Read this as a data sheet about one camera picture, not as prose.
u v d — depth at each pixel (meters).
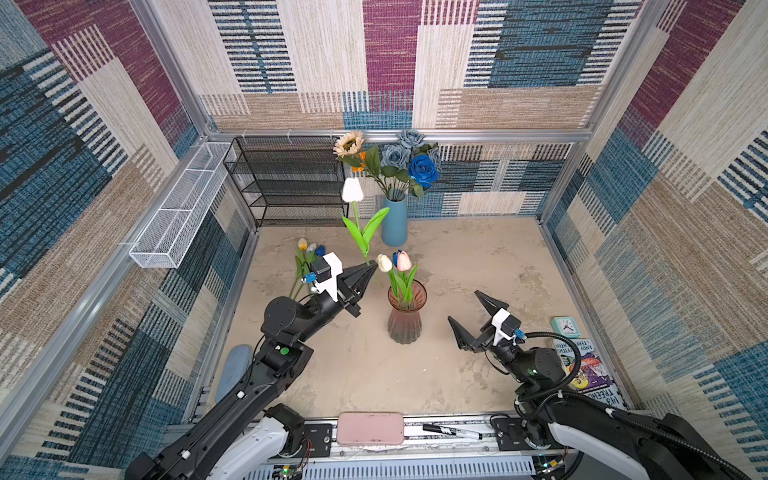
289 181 1.10
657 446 0.43
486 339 0.65
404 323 0.92
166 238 0.71
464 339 0.66
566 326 0.89
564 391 0.59
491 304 0.74
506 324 0.60
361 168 0.90
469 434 0.74
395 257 0.73
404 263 0.71
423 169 0.70
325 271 0.50
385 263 0.70
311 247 1.09
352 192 0.51
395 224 1.05
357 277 0.57
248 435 0.57
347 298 0.55
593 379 0.80
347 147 0.82
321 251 1.09
